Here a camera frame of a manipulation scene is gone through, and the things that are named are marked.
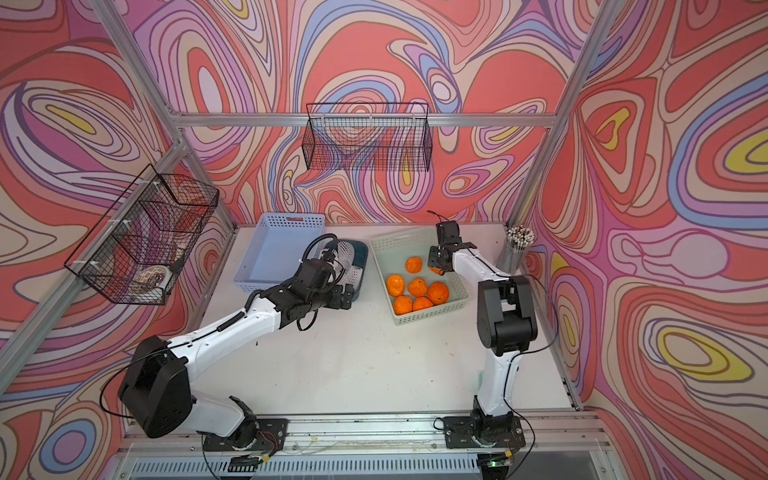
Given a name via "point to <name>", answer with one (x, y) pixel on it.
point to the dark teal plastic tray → (359, 259)
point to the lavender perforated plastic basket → (277, 248)
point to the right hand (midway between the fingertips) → (441, 264)
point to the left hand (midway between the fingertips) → (345, 290)
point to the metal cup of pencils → (518, 240)
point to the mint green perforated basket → (391, 254)
